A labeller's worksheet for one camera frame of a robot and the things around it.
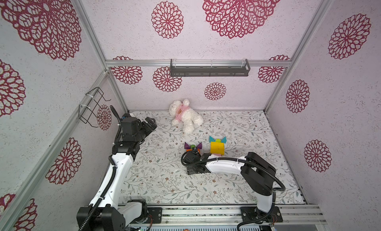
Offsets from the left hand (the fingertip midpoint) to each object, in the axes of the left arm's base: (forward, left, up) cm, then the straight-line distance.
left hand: (150, 124), depth 79 cm
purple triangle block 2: (+1, -27, -25) cm, 37 cm away
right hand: (-14, -22, -25) cm, 36 cm away
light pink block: (-5, -40, -25) cm, 47 cm away
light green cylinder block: (+5, -40, -24) cm, 47 cm away
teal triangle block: (+7, -36, -26) cm, 45 cm away
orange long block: (-18, -28, 0) cm, 33 cm away
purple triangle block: (0, -18, -24) cm, 30 cm away
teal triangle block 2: (+6, -45, -25) cm, 52 cm away
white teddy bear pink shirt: (+25, -15, -19) cm, 35 cm away
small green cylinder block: (+1, -23, -25) cm, 34 cm away
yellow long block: (-2, -41, -25) cm, 48 cm away
